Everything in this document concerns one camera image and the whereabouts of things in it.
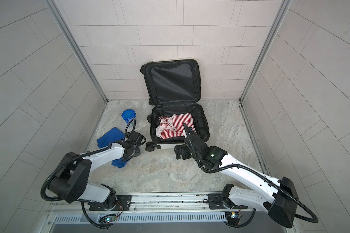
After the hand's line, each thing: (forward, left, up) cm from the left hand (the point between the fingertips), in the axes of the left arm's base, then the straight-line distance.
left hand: (138, 149), depth 91 cm
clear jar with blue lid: (+18, +8, +12) cm, 23 cm away
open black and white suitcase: (+37, -22, +20) cm, 47 cm away
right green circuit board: (-34, -54, +2) cm, 63 cm away
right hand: (-7, -27, +16) cm, 32 cm away
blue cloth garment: (+7, +16, +4) cm, 18 cm away
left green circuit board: (-36, +4, +5) cm, 36 cm away
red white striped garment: (+13, -22, +6) cm, 26 cm away
